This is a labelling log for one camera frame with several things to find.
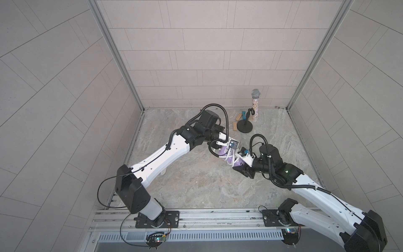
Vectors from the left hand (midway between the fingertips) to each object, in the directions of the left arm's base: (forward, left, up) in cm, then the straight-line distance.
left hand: (229, 131), depth 74 cm
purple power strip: (-10, +3, -1) cm, 11 cm away
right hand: (-11, -4, -10) cm, 16 cm away
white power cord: (-13, 0, -2) cm, 13 cm away
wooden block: (+25, -9, -23) cm, 35 cm away
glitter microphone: (+20, -15, +6) cm, 26 cm away
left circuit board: (-40, +32, -23) cm, 56 cm away
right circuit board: (-39, -26, -25) cm, 53 cm away
